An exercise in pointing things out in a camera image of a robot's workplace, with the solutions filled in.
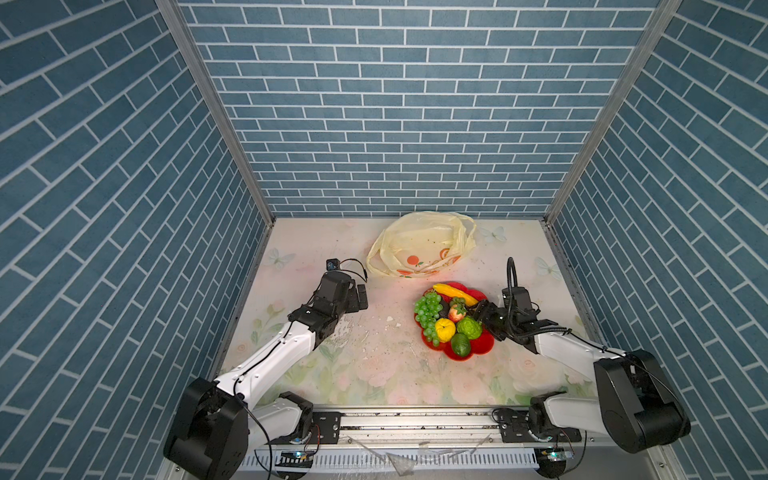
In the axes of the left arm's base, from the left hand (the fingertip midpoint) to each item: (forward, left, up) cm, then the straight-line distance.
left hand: (358, 291), depth 86 cm
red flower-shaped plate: (-12, -35, -9) cm, 38 cm away
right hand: (-3, -36, -8) cm, 37 cm away
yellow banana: (+4, -29, -6) cm, 30 cm away
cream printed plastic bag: (+28, -21, -10) cm, 36 cm away
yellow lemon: (-9, -26, -6) cm, 28 cm away
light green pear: (-9, -32, -5) cm, 34 cm away
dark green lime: (-14, -29, -5) cm, 32 cm away
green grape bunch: (-4, -20, -4) cm, 21 cm away
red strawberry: (-4, -29, -3) cm, 29 cm away
